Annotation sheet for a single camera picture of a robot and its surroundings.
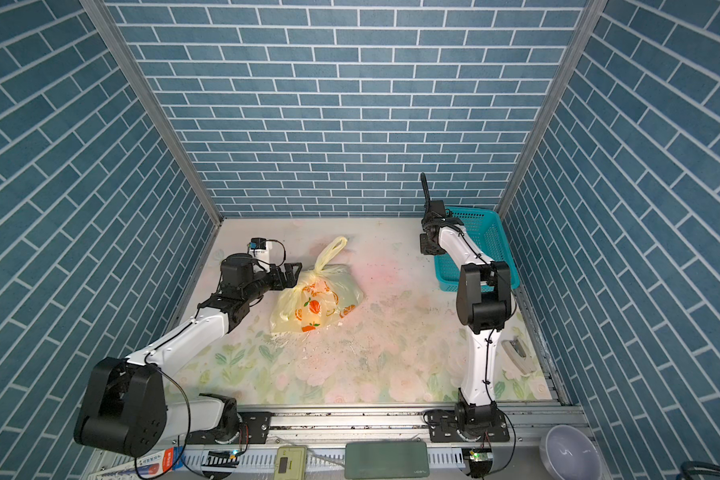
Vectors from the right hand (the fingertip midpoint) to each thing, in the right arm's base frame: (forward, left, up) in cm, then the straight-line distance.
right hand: (432, 243), depth 102 cm
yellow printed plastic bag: (-24, +35, 0) cm, 43 cm away
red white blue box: (-67, +65, -6) cm, 93 cm away
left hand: (-19, +43, +8) cm, 48 cm away
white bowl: (-56, -31, -10) cm, 65 cm away
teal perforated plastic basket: (+13, -22, -4) cm, 25 cm away
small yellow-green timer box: (-64, +34, -7) cm, 73 cm away
